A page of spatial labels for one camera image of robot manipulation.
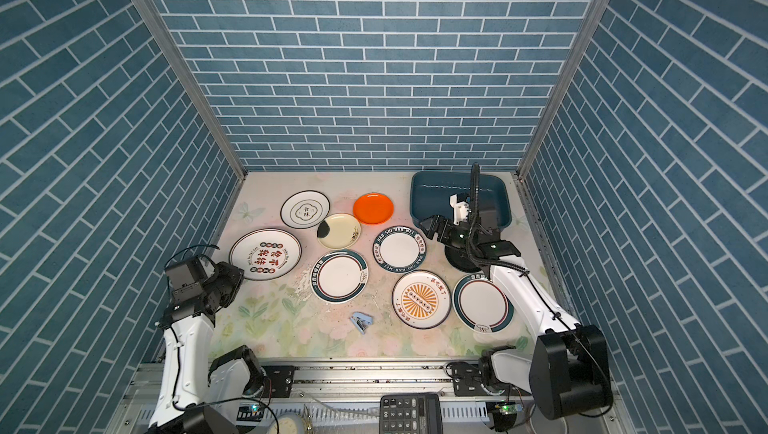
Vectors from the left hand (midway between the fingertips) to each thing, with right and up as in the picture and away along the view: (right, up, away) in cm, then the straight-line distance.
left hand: (245, 264), depth 81 cm
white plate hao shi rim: (+43, +1, +18) cm, 46 cm away
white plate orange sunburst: (+49, -12, +6) cm, 51 cm away
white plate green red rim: (+24, -6, +11) cm, 27 cm away
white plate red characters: (+2, +2, +7) cm, 7 cm away
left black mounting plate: (+13, -27, -7) cm, 31 cm away
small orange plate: (+33, +15, +28) cm, 46 cm away
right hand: (+50, +11, +1) cm, 51 cm away
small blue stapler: (+32, -16, +1) cm, 36 cm away
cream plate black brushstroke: (+21, +7, +21) cm, 31 cm away
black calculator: (+45, -31, -13) cm, 57 cm away
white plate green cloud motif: (+8, +14, +27) cm, 32 cm away
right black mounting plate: (+60, -27, -8) cm, 66 cm away
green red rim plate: (+67, -14, +7) cm, 69 cm away
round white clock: (+18, -32, -16) cm, 40 cm away
